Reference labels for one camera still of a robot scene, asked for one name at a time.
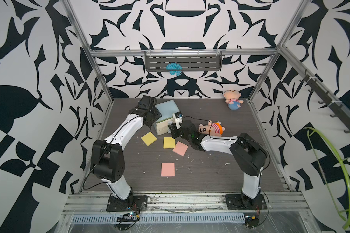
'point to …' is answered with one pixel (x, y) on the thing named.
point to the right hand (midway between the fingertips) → (170, 122)
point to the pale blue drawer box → (166, 108)
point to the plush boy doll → (233, 96)
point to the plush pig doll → (215, 129)
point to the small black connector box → (251, 222)
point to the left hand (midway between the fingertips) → (157, 113)
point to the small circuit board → (129, 217)
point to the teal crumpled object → (174, 66)
